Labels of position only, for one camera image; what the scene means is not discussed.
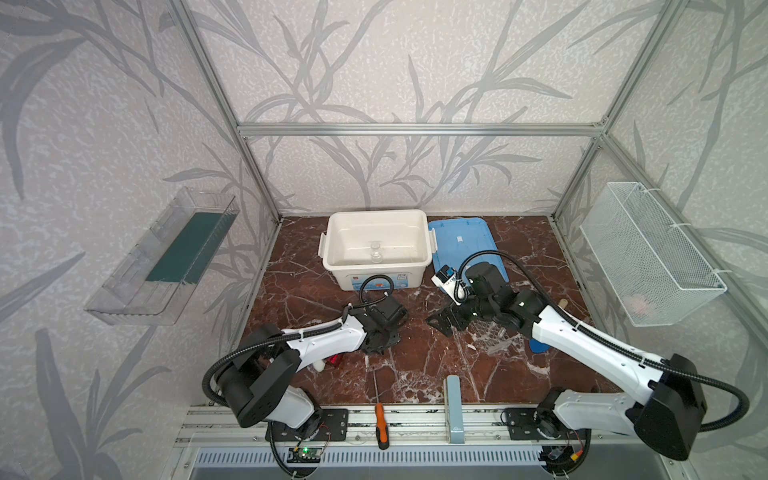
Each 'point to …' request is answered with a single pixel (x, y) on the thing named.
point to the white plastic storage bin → (358, 244)
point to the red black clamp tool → (334, 360)
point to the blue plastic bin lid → (457, 238)
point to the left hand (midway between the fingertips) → (397, 331)
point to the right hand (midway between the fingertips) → (437, 299)
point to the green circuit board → (304, 455)
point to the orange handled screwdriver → (381, 430)
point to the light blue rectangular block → (454, 410)
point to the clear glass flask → (376, 257)
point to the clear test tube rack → (493, 338)
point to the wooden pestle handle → (563, 302)
